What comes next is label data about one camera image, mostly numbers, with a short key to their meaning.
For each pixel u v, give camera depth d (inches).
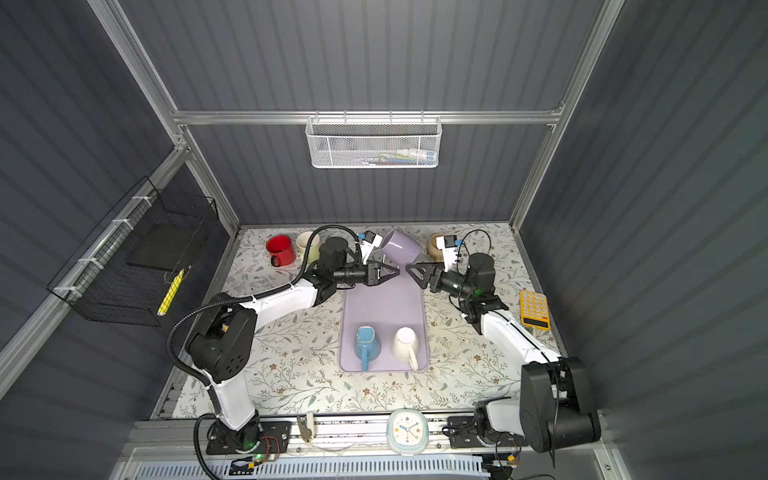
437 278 27.9
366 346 31.4
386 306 38.1
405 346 31.6
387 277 31.7
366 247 31.0
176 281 27.9
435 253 40.1
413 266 31.2
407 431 28.4
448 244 28.4
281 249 42.7
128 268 28.4
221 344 19.6
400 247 31.9
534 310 37.6
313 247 40.2
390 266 31.7
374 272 30.3
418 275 29.8
